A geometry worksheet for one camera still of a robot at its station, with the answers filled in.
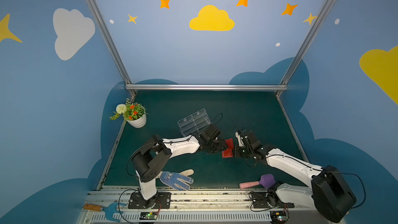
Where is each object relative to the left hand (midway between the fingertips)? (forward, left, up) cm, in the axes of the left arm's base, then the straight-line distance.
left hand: (229, 148), depth 85 cm
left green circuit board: (-31, +39, -7) cm, 51 cm away
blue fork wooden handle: (-29, +58, -7) cm, 65 cm away
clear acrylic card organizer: (+18, +20, -3) cm, 27 cm away
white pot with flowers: (+17, +56, +7) cm, 59 cm away
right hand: (+1, -3, -3) cm, 5 cm away
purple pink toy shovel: (-15, -19, -5) cm, 24 cm away
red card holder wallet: (-1, 0, -5) cm, 5 cm away
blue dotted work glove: (-16, +27, -7) cm, 32 cm away
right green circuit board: (-30, -22, -8) cm, 38 cm away
